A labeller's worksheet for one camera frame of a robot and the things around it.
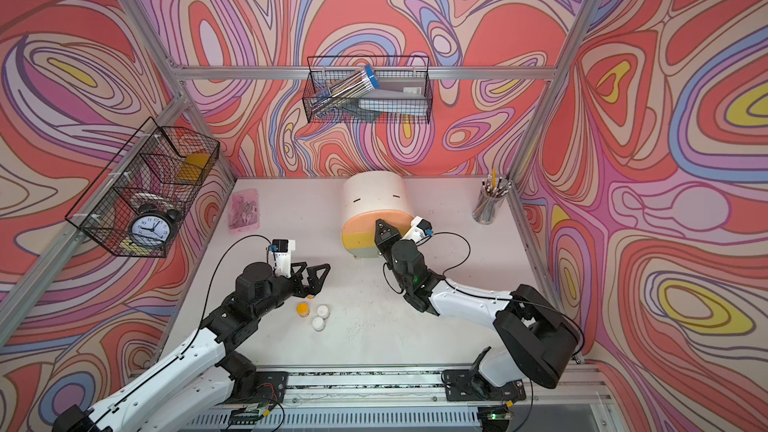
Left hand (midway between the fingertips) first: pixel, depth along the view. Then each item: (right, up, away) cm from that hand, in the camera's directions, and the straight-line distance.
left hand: (320, 267), depth 77 cm
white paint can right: (-1, -14, +6) cm, 15 cm away
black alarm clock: (-37, +11, -10) cm, 40 cm away
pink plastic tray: (-35, +13, +30) cm, 48 cm away
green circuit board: (-17, -35, -5) cm, 39 cm away
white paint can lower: (-2, -17, +5) cm, 18 cm away
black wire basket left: (-42, +17, -7) cm, 46 cm away
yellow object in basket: (-34, +27, +1) cm, 43 cm away
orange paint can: (-7, -14, +7) cm, 17 cm away
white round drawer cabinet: (+13, +19, +5) cm, 23 cm away
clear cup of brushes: (+51, +18, +19) cm, 58 cm away
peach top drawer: (+12, +12, +2) cm, 17 cm away
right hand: (+14, +10, +4) cm, 17 cm away
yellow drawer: (+9, +6, +8) cm, 14 cm away
